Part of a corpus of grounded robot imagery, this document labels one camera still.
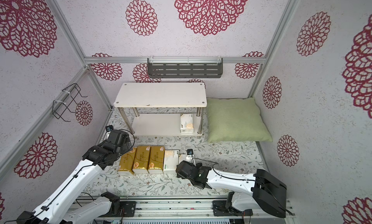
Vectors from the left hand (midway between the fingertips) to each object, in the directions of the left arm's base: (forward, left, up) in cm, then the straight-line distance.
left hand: (119, 145), depth 77 cm
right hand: (-7, -34, -12) cm, 37 cm away
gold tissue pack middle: (-5, -9, -11) cm, 15 cm away
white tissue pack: (-2, -26, -14) cm, 30 cm away
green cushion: (+26, -70, -11) cm, 76 cm away
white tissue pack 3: (+20, -36, -7) cm, 42 cm away
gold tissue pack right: (-4, -18, -11) cm, 21 cm away
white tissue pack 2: (-1, -33, -13) cm, 36 cm away
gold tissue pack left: (-5, -1, -11) cm, 12 cm away
